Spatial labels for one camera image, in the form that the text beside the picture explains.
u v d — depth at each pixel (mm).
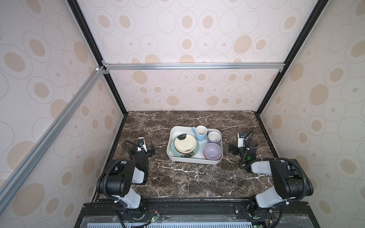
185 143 975
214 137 989
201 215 732
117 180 454
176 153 944
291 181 453
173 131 1025
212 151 918
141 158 686
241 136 827
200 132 979
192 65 899
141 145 756
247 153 725
